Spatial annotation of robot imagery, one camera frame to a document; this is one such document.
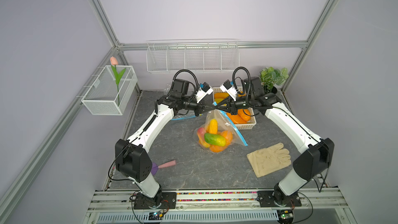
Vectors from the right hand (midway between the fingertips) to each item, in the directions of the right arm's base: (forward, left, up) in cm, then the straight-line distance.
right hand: (216, 106), depth 74 cm
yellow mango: (-2, +1, -15) cm, 16 cm away
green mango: (-11, 0, -14) cm, 18 cm away
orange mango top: (+9, -15, -25) cm, 31 cm away
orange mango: (-6, -11, +2) cm, 13 cm away
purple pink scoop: (-19, +33, -29) cm, 48 cm away
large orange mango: (-10, -6, -13) cm, 17 cm away
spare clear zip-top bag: (+13, +23, -27) cm, 38 cm away
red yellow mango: (-5, +8, -17) cm, 20 cm away
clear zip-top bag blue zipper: (-7, -3, -4) cm, 9 cm away
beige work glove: (-16, -29, -29) cm, 44 cm away
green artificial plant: (+24, -33, -2) cm, 41 cm away
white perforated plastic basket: (+5, -24, -24) cm, 34 cm away
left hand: (-1, +1, 0) cm, 1 cm away
